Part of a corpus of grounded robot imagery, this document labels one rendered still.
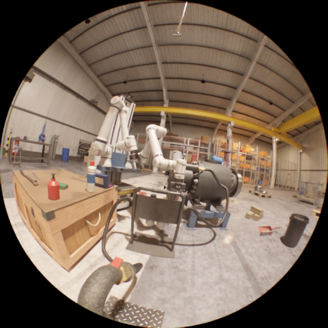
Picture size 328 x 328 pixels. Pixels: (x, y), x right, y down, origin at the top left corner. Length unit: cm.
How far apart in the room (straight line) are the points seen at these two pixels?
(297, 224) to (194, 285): 129
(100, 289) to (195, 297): 73
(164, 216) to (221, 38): 835
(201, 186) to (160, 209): 74
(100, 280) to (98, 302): 3
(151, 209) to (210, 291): 77
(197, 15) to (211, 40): 189
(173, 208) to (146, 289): 62
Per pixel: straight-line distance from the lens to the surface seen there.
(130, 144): 111
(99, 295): 17
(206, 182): 144
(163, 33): 821
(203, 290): 89
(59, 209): 64
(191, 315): 80
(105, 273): 18
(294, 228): 170
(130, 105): 205
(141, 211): 89
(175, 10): 783
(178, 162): 91
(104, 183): 99
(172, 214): 87
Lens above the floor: 75
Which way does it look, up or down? 1 degrees up
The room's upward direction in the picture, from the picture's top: 9 degrees clockwise
